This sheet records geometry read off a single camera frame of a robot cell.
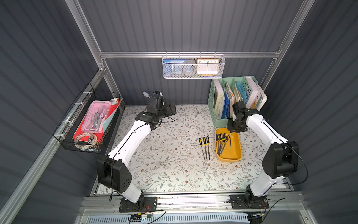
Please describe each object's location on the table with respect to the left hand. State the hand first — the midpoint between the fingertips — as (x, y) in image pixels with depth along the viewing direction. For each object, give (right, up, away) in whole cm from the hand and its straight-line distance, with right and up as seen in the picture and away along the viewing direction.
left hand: (167, 106), depth 81 cm
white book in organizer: (+60, +5, +16) cm, 62 cm away
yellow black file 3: (+22, -26, +15) cm, 37 cm away
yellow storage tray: (+42, -29, +13) cm, 53 cm away
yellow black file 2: (+24, -25, +15) cm, 38 cm away
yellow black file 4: (+43, -20, +17) cm, 51 cm away
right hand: (+42, -14, +8) cm, 45 cm away
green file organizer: (+35, +10, +12) cm, 39 cm away
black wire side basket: (-43, -15, -21) cm, 50 cm away
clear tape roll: (-35, -19, -20) cm, 44 cm away
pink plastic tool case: (-37, -3, -6) cm, 38 cm away
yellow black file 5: (+41, -21, +18) cm, 50 cm away
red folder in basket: (-32, -16, -13) cm, 38 cm away
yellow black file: (+27, -25, +16) cm, 40 cm away
